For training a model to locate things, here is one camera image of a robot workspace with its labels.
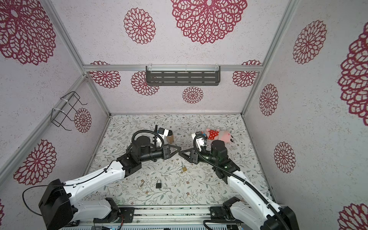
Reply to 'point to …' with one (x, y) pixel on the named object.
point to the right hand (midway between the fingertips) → (180, 152)
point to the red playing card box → (202, 132)
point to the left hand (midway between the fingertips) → (180, 150)
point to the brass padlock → (184, 168)
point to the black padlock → (158, 185)
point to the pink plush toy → (218, 135)
